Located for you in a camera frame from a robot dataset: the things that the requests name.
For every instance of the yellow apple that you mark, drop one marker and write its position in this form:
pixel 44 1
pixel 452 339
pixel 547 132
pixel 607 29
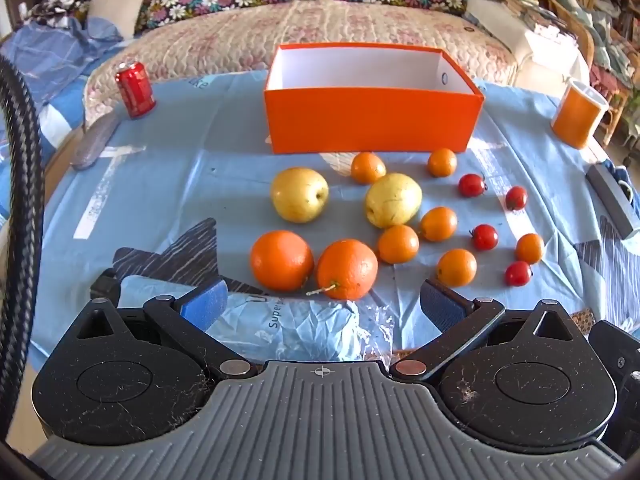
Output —
pixel 392 201

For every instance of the crumpled blue cloth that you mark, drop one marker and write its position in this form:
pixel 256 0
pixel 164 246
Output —
pixel 45 60

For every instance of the black white patterned cloth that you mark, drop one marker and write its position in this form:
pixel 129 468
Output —
pixel 60 7

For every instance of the orange cylindrical canister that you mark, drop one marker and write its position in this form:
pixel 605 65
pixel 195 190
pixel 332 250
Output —
pixel 575 115

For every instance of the pile of folded clothes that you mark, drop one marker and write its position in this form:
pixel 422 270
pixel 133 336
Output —
pixel 600 35

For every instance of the red cherry tomato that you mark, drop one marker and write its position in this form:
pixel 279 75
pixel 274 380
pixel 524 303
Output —
pixel 472 185
pixel 484 236
pixel 516 197
pixel 518 273

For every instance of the sofa with quilted beige cover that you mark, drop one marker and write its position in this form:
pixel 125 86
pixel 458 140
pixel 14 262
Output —
pixel 300 25

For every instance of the white pillow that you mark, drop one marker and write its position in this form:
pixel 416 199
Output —
pixel 120 5

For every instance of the dark grey rectangular box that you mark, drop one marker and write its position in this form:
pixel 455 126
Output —
pixel 612 197

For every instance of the white cloth cover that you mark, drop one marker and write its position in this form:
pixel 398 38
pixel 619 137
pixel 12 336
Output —
pixel 550 45

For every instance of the large orange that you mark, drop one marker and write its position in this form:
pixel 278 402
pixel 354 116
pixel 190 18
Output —
pixel 347 270
pixel 282 261

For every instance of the small mandarin orange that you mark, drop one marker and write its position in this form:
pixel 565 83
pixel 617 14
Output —
pixel 397 243
pixel 529 248
pixel 438 223
pixel 367 167
pixel 456 267
pixel 442 162

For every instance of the crumpled blue plastic sheet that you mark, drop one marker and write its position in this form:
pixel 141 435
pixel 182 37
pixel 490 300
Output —
pixel 300 322

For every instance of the rattan chair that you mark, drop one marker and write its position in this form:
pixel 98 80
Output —
pixel 612 105

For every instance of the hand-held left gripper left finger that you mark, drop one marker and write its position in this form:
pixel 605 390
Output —
pixel 205 302

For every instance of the orange cardboard box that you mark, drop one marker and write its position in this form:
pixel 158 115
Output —
pixel 370 115

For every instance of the yellow pear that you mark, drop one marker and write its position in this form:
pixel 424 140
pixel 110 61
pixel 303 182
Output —
pixel 300 195

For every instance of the red soda can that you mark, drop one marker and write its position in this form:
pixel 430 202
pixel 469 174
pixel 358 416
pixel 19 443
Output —
pixel 135 92

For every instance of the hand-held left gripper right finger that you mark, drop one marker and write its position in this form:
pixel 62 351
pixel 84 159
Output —
pixel 440 307

